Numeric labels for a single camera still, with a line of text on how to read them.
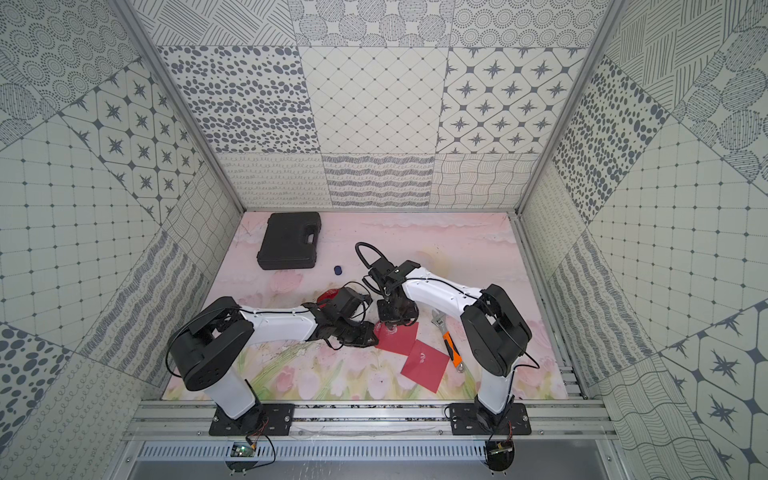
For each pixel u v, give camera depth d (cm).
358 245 79
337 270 101
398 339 88
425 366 84
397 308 74
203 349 46
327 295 95
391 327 87
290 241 104
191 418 76
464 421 73
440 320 90
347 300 73
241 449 72
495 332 47
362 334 78
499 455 71
